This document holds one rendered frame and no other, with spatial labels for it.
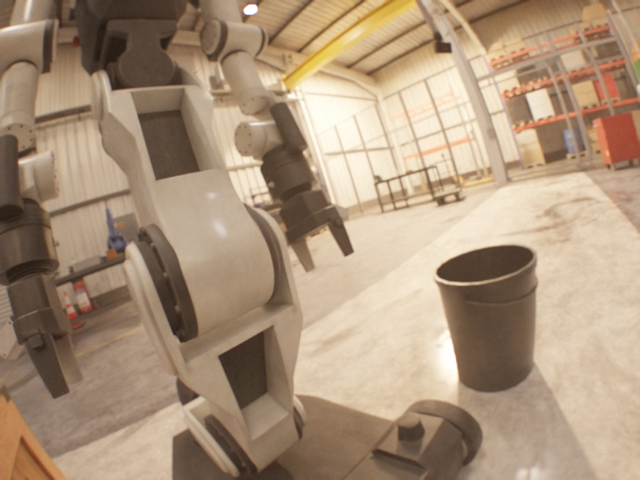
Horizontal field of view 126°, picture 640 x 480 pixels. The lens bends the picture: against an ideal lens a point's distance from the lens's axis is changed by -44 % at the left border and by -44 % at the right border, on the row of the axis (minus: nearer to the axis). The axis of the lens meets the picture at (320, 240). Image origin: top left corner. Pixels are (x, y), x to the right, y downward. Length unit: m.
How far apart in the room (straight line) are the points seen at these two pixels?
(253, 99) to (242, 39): 0.15
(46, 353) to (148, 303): 0.12
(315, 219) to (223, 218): 0.19
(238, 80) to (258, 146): 0.16
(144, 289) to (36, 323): 0.12
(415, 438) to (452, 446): 0.08
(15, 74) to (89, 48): 0.19
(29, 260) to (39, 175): 0.11
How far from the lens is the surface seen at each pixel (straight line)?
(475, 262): 1.01
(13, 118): 0.48
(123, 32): 0.56
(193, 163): 0.42
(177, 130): 0.45
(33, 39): 0.57
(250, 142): 0.51
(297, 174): 0.49
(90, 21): 0.62
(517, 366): 0.90
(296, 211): 0.50
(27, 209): 0.39
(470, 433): 0.63
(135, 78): 0.49
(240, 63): 0.63
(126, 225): 7.62
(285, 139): 0.51
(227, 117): 9.70
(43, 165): 0.42
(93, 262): 4.44
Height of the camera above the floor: 0.64
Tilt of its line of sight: 6 degrees down
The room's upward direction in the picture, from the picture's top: 17 degrees counter-clockwise
